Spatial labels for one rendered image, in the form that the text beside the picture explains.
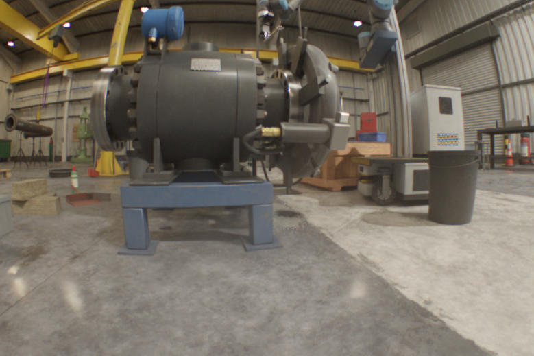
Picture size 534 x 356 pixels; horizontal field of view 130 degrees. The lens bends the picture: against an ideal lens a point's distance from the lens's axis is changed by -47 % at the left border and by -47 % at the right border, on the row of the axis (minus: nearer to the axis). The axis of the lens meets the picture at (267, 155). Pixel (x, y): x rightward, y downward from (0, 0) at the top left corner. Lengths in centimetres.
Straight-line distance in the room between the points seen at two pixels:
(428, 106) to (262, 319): 162
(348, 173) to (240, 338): 200
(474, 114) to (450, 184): 876
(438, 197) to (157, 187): 125
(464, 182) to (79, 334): 145
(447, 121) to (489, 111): 781
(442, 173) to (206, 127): 112
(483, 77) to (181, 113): 971
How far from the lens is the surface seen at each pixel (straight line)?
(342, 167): 226
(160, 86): 99
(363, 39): 230
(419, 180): 164
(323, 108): 100
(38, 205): 165
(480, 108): 984
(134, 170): 364
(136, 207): 87
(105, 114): 111
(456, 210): 129
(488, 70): 989
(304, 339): 50
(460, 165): 124
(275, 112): 113
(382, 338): 52
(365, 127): 523
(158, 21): 111
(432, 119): 179
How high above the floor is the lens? 35
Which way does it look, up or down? level
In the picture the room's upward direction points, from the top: straight up
